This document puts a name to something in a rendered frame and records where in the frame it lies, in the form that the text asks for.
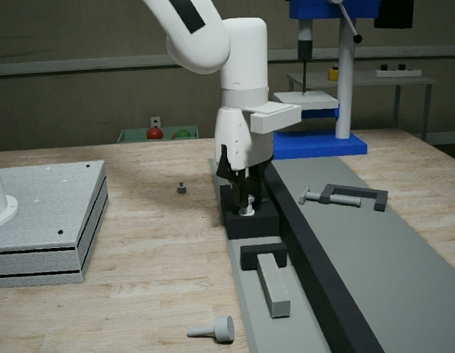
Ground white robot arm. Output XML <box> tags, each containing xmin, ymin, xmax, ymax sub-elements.
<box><xmin>0</xmin><ymin>0</ymin><xmax>301</xmax><ymax>226</ymax></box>

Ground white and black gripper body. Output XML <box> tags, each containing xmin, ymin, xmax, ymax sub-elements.
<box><xmin>215</xmin><ymin>105</ymin><xmax>273</xmax><ymax>171</ymax></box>

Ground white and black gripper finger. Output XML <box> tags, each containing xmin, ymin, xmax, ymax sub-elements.
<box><xmin>216</xmin><ymin>145</ymin><xmax>248</xmax><ymax>208</ymax></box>
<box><xmin>246</xmin><ymin>154</ymin><xmax>274</xmax><ymax>202</ymax></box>

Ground grey stepped metal bushing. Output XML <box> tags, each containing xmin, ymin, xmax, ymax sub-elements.
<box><xmin>177</xmin><ymin>181</ymin><xmax>187</xmax><ymax>194</ymax></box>

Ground white flanged bushing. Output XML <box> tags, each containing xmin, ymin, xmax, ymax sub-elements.
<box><xmin>241</xmin><ymin>194</ymin><xmax>255</xmax><ymax>214</ymax></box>

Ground blue drill press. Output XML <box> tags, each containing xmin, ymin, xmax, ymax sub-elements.
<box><xmin>273</xmin><ymin>0</ymin><xmax>415</xmax><ymax>160</ymax></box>

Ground black rectangular plate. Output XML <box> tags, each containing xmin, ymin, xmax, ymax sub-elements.
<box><xmin>220</xmin><ymin>182</ymin><xmax>279</xmax><ymax>240</ymax></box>

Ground dark grey c-clamp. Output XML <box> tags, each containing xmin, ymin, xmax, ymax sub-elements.
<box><xmin>299</xmin><ymin>184</ymin><xmax>388</xmax><ymax>211</ymax></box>

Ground grey flanged bushing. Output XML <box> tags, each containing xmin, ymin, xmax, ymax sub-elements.
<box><xmin>187</xmin><ymin>315</ymin><xmax>234</xmax><ymax>342</ymax></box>

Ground long black rectangular bar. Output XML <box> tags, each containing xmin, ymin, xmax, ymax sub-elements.
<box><xmin>261</xmin><ymin>162</ymin><xmax>385</xmax><ymax>353</ymax></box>

